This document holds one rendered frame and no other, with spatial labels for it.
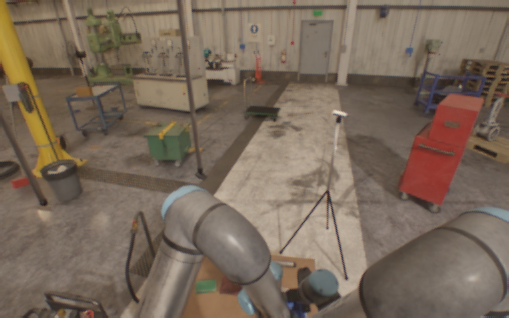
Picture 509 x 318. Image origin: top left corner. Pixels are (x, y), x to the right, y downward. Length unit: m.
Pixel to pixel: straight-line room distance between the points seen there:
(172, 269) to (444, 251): 0.50
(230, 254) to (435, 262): 0.33
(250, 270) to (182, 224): 0.17
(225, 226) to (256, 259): 0.09
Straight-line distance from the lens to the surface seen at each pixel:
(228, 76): 9.67
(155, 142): 3.93
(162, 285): 0.65
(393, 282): 0.41
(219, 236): 0.51
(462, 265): 0.40
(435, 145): 3.17
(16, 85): 4.41
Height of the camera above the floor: 1.90
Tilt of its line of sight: 28 degrees down
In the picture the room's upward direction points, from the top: 1 degrees counter-clockwise
